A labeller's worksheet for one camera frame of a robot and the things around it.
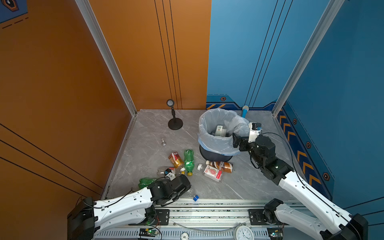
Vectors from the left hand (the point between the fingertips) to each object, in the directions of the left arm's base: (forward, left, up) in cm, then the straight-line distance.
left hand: (190, 185), depth 80 cm
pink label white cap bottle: (+7, -12, 0) cm, 14 cm away
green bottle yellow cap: (+14, +1, +1) cm, 14 cm away
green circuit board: (-20, +20, -5) cm, 29 cm away
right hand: (+19, -25, +22) cm, 38 cm away
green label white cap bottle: (+28, -17, +11) cm, 35 cm away
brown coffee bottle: (+10, -20, +2) cm, 23 cm away
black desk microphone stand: (+46, +14, -3) cm, 49 cm away
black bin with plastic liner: (+33, -15, +10) cm, 38 cm away
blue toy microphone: (+61, -42, -1) cm, 74 cm away
